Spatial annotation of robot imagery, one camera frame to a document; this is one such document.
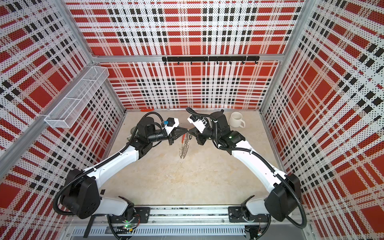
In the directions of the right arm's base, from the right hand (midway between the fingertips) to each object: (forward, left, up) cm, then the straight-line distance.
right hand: (190, 132), depth 73 cm
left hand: (+1, +2, -1) cm, 3 cm away
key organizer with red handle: (-1, +6, -17) cm, 18 cm away
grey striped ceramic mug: (+17, +43, -22) cm, 51 cm away
